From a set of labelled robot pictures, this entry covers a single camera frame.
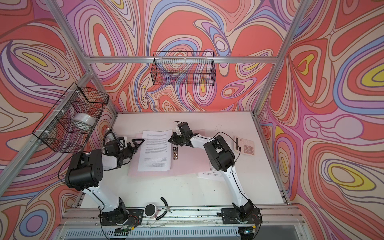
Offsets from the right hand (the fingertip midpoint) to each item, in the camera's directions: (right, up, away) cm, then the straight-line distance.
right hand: (169, 142), depth 100 cm
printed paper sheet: (-8, -6, -4) cm, 11 cm away
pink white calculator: (+51, -3, -2) cm, 52 cm away
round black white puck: (-4, -30, -29) cm, 42 cm away
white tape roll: (-39, +15, -26) cm, 49 cm away
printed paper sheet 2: (+29, -18, -12) cm, 36 cm away
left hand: (-16, 0, -5) cm, 17 cm away
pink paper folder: (+11, -11, -9) cm, 18 cm away
